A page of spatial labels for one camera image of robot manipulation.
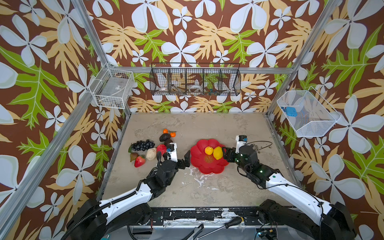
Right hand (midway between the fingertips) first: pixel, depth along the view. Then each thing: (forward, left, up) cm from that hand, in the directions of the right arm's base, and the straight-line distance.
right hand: (225, 147), depth 81 cm
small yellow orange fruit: (+6, +8, -12) cm, 15 cm away
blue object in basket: (+19, -40, +9) cm, 45 cm away
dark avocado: (+17, +37, -12) cm, 42 cm away
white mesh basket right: (+15, -48, +11) cm, 51 cm away
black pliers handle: (-37, +17, -16) cm, 44 cm away
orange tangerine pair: (+20, +32, -14) cm, 40 cm away
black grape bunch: (+10, +51, -13) cm, 54 cm away
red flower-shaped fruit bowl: (-2, +8, -17) cm, 19 cm away
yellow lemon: (+3, +2, -11) cm, 11 cm away
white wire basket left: (+31, +65, +18) cm, 74 cm away
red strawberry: (-1, +51, -13) cm, 52 cm away
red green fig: (+3, +55, -13) cm, 57 cm away
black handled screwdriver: (-33, -2, -15) cm, 36 cm away
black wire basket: (+44, +16, +15) cm, 50 cm away
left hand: (-1, +24, +1) cm, 24 cm away
